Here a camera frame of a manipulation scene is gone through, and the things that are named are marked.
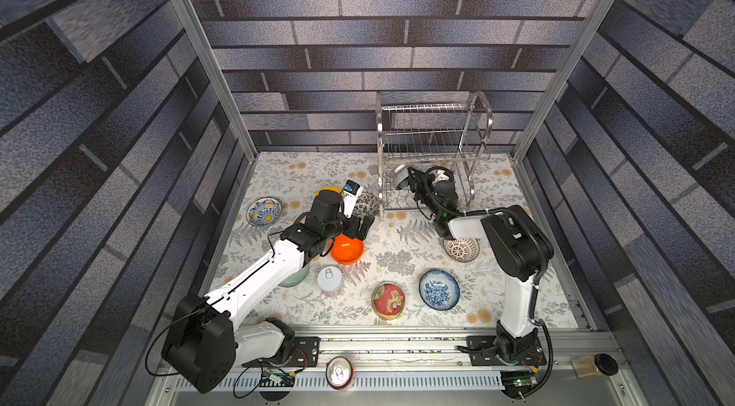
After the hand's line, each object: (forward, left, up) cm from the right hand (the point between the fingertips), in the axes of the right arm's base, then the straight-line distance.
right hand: (406, 165), depth 93 cm
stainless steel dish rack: (+17, -16, +1) cm, 23 cm away
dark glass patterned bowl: (-3, +2, -2) cm, 4 cm away
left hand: (-19, +14, +1) cm, 23 cm away
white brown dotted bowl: (-21, -18, -18) cm, 33 cm away
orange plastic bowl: (-24, +19, -15) cm, 34 cm away
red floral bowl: (-39, +6, -15) cm, 42 cm away
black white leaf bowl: (-5, +14, -16) cm, 21 cm away
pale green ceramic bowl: (-33, +33, -14) cm, 49 cm away
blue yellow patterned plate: (-9, +51, -15) cm, 54 cm away
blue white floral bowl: (-35, -9, -18) cm, 40 cm away
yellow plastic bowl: (-23, +20, +17) cm, 35 cm away
